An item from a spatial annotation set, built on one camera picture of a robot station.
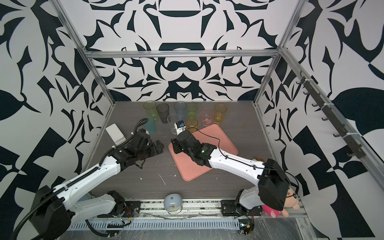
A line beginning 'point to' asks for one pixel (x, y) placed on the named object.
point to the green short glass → (191, 110)
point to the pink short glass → (207, 116)
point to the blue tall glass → (180, 110)
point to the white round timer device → (173, 203)
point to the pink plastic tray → (190, 168)
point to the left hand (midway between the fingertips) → (159, 145)
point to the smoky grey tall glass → (163, 110)
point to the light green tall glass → (151, 109)
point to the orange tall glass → (220, 109)
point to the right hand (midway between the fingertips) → (175, 138)
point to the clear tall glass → (172, 118)
